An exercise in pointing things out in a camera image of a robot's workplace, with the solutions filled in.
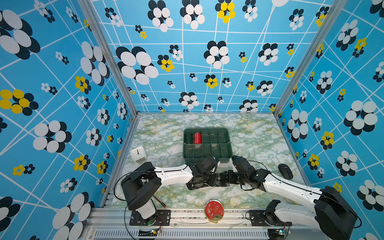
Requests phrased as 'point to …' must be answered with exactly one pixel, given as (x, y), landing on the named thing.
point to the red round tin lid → (214, 210)
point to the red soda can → (197, 138)
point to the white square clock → (138, 154)
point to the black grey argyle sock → (212, 180)
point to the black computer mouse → (285, 171)
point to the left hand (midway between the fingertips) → (217, 180)
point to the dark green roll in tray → (188, 138)
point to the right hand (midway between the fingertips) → (225, 177)
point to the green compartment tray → (199, 143)
